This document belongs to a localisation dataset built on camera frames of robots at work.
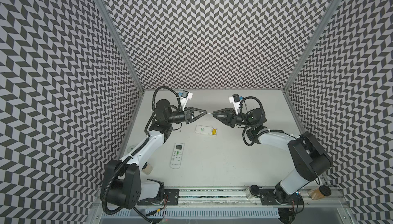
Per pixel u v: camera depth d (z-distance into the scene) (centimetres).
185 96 67
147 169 75
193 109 68
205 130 96
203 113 69
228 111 69
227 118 68
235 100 67
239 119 68
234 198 75
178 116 65
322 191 67
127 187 40
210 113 72
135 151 46
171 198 73
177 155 84
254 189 67
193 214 69
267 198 73
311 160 46
